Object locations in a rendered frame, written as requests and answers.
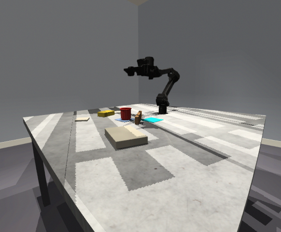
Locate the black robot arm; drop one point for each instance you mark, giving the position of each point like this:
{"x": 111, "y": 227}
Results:
{"x": 161, "y": 99}

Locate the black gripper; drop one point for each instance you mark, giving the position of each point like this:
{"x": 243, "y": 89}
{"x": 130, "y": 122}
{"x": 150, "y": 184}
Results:
{"x": 142, "y": 70}

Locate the yellow rectangular block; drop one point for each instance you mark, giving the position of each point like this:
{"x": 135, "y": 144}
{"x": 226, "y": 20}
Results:
{"x": 105, "y": 113}

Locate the beige flat slab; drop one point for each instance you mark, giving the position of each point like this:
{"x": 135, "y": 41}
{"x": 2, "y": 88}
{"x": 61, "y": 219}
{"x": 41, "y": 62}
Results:
{"x": 125, "y": 136}

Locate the brown wooden bar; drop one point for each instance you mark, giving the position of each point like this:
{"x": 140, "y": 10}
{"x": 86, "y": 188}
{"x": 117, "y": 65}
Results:
{"x": 138, "y": 117}

